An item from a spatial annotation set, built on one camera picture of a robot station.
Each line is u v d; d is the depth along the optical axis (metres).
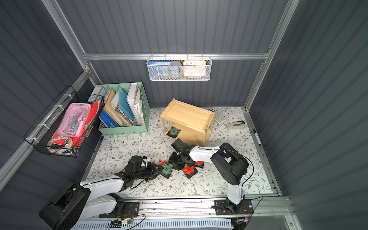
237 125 1.12
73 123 0.72
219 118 1.12
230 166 0.49
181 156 0.70
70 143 0.67
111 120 0.97
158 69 0.92
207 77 0.91
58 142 0.68
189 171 0.87
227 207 0.66
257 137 1.07
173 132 1.02
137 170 0.71
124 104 0.94
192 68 0.89
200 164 0.89
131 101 0.91
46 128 0.64
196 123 0.85
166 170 0.86
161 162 0.91
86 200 0.45
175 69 0.90
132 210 0.74
